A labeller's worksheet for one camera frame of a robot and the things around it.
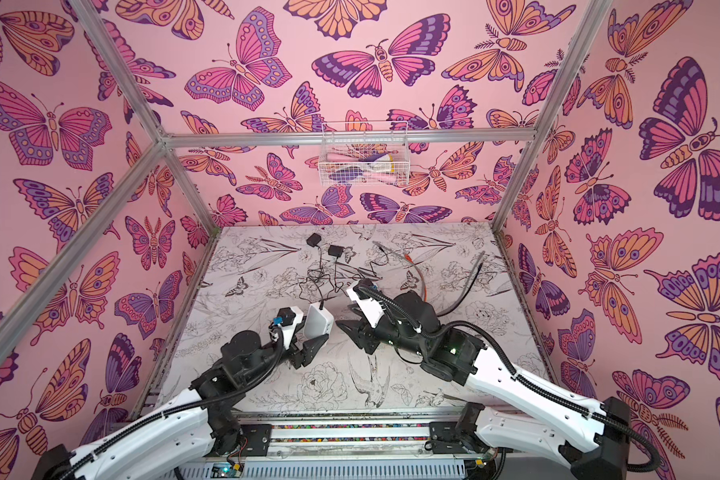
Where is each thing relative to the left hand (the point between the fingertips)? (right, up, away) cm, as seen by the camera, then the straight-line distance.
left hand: (319, 324), depth 73 cm
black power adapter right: (0, +19, +40) cm, 44 cm away
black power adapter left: (-9, +23, +43) cm, 49 cm away
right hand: (+7, +5, -8) cm, 12 cm away
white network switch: (0, +1, -2) cm, 2 cm away
